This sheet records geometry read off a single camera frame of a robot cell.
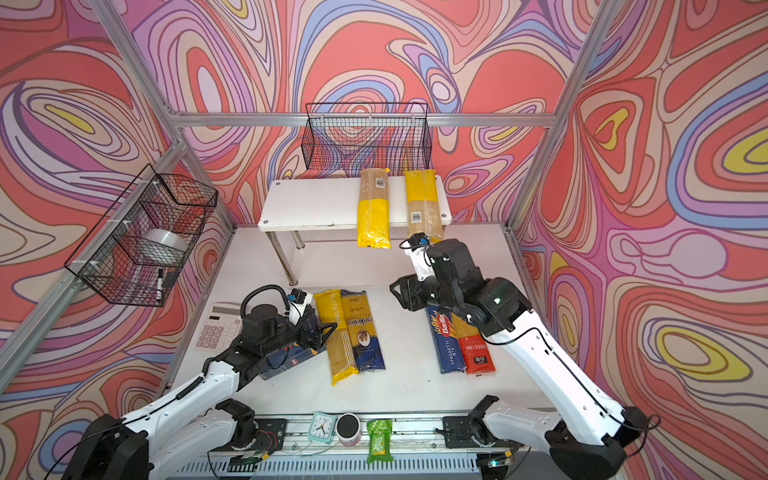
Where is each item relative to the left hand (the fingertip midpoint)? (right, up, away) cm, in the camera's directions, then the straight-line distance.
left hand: (327, 317), depth 82 cm
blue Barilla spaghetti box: (+34, -10, +3) cm, 36 cm away
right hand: (+21, +9, -15) cm, 27 cm away
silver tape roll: (-39, +22, -8) cm, 45 cm away
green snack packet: (+15, -27, -8) cm, 32 cm away
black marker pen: (-39, +10, -10) cm, 41 cm away
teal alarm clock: (0, -26, -8) cm, 27 cm away
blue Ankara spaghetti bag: (+11, -11, +4) cm, 16 cm away
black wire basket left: (-43, +19, -12) cm, 48 cm away
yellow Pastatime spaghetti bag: (-2, 0, +12) cm, 12 cm away
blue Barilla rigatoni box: (-9, -9, -6) cm, 14 cm away
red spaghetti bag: (+42, -12, +3) cm, 44 cm away
